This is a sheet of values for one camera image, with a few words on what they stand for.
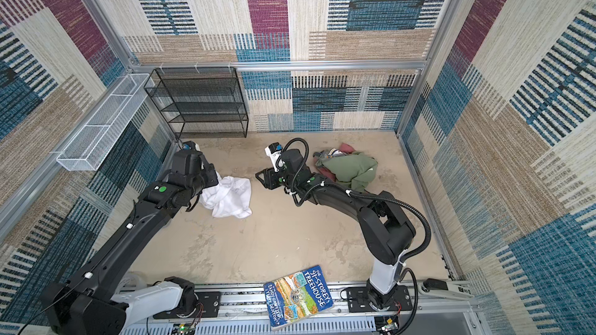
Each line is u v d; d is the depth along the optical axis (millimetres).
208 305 734
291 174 672
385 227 471
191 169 577
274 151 759
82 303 369
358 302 728
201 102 1097
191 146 675
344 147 1125
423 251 465
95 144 715
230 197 848
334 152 990
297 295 729
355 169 949
